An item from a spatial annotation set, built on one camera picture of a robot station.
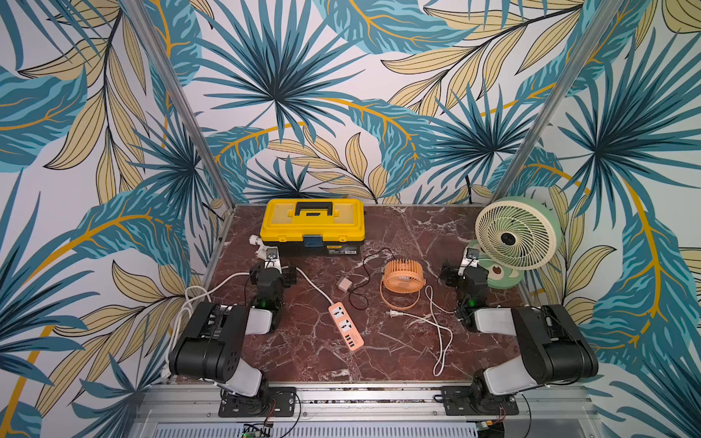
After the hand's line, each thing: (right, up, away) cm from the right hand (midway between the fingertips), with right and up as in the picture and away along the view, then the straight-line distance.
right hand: (463, 261), depth 92 cm
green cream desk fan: (+11, +9, -11) cm, 18 cm away
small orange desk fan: (-22, -4, -7) cm, 23 cm away
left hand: (-64, -1, 0) cm, 64 cm away
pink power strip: (-39, -20, -9) cm, 45 cm away
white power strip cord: (-94, -10, +3) cm, 94 cm away
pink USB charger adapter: (-40, -8, +3) cm, 41 cm away
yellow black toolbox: (-51, +12, -2) cm, 52 cm away
